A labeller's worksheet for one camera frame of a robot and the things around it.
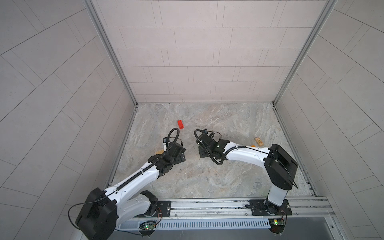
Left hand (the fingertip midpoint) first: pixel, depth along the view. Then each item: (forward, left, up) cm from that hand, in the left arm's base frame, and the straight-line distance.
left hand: (180, 153), depth 84 cm
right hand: (+2, -12, -2) cm, 12 cm away
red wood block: (+23, +2, -4) cm, 23 cm away
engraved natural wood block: (+11, -49, -4) cm, 50 cm away
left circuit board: (-34, +11, -2) cm, 36 cm away
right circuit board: (-33, -47, -5) cm, 58 cm away
